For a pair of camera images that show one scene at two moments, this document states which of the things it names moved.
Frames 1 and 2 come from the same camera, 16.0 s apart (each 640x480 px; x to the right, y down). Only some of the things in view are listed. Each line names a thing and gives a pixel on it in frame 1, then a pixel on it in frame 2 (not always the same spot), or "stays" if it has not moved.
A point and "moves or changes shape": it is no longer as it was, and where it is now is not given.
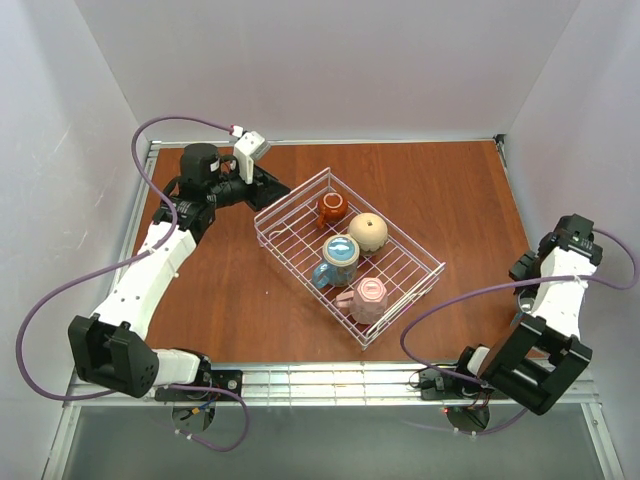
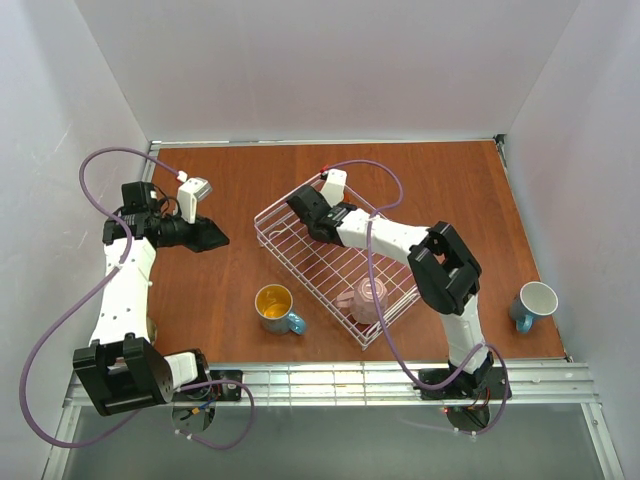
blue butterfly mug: [340, 254] to [273, 304]
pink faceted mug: [368, 303] stays
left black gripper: [258, 189] to [191, 232]
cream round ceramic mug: [370, 231] moves or changes shape
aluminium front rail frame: [341, 384] stays
